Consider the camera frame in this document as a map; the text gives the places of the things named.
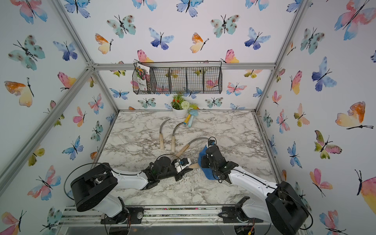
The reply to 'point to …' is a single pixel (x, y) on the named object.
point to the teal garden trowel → (194, 112)
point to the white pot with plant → (180, 107)
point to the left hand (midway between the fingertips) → (192, 165)
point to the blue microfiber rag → (207, 172)
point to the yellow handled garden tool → (186, 121)
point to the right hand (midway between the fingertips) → (203, 156)
